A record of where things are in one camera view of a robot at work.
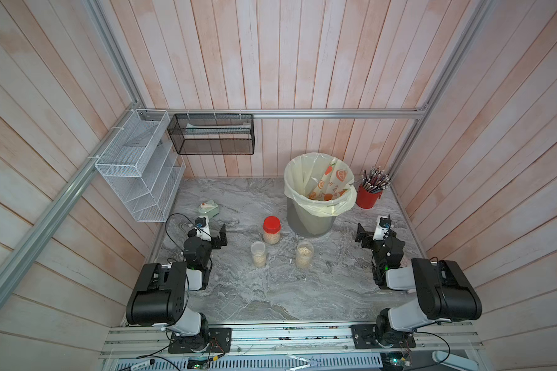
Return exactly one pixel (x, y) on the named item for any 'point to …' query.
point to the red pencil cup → (365, 199)
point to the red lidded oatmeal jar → (271, 229)
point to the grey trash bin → (307, 223)
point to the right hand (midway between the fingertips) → (371, 223)
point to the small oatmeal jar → (257, 248)
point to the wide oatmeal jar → (304, 256)
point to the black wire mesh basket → (213, 134)
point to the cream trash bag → (320, 183)
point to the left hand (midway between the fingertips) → (214, 226)
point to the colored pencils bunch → (375, 180)
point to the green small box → (208, 209)
